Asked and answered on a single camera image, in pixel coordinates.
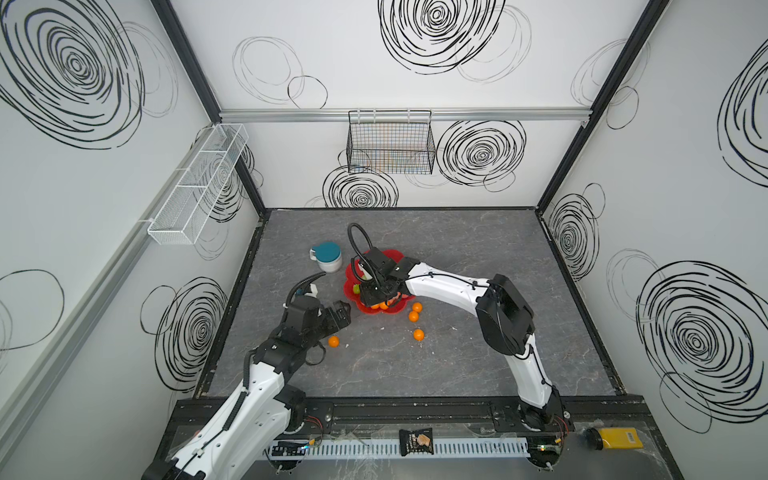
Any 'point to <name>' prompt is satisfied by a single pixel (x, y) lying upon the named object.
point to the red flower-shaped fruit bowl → (352, 288)
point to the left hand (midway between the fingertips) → (341, 310)
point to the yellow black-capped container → (613, 437)
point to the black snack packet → (418, 440)
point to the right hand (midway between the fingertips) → (359, 299)
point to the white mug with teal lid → (328, 254)
